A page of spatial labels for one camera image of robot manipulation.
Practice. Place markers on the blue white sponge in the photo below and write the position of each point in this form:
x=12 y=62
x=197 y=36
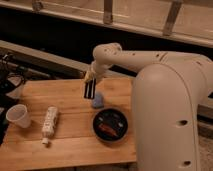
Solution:
x=98 y=101

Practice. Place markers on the black striped eraser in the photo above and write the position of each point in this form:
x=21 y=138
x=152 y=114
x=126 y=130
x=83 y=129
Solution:
x=90 y=87

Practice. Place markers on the white paper cup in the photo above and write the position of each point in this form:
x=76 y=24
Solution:
x=18 y=115

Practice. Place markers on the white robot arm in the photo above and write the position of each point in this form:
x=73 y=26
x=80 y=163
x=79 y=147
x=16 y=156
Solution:
x=166 y=93

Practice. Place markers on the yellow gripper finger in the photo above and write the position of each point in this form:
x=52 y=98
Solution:
x=88 y=76

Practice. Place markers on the white tube bottle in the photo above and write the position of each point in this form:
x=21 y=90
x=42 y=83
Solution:
x=49 y=124

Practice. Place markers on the black bowl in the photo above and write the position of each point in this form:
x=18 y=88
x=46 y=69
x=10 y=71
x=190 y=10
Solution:
x=110 y=125

